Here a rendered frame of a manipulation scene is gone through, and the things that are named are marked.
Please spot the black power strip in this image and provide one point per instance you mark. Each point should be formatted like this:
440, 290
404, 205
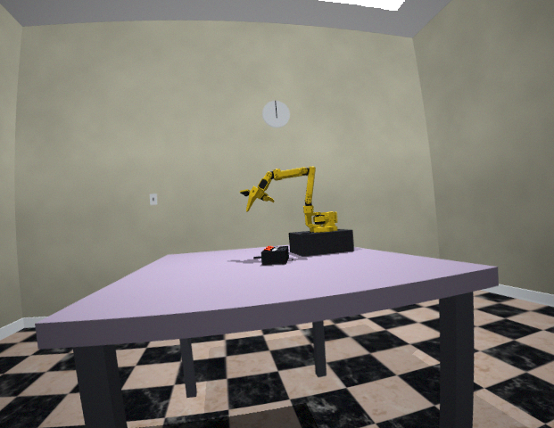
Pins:
274, 255

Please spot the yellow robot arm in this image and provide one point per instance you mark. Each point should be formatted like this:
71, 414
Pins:
326, 218

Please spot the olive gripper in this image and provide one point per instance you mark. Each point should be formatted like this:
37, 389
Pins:
254, 194

